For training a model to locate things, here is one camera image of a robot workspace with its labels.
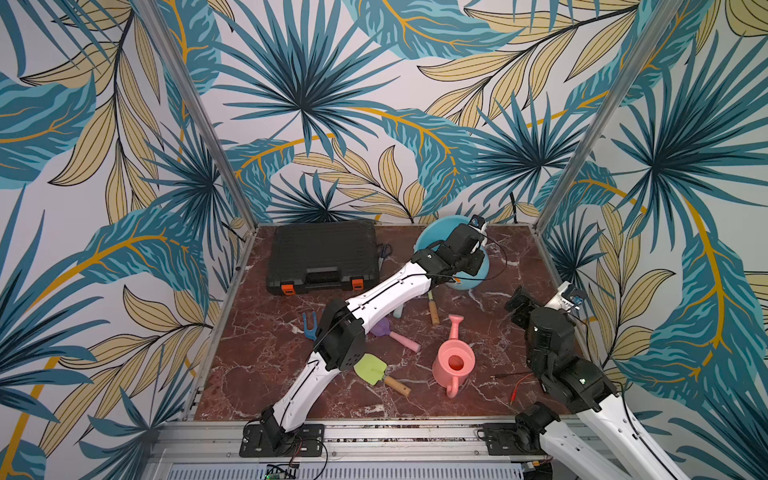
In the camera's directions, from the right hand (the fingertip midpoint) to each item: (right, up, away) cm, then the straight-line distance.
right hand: (534, 296), depth 71 cm
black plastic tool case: (-59, +10, +35) cm, 69 cm away
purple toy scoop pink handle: (-37, -13, +22) cm, 44 cm away
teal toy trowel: (-32, -8, +21) cm, 39 cm away
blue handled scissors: (-36, +12, +40) cm, 55 cm away
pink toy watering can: (-18, -17, +5) cm, 25 cm away
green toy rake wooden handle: (-20, -7, +24) cm, 32 cm away
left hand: (-10, +10, +13) cm, 19 cm away
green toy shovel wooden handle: (-39, -23, +13) cm, 47 cm away
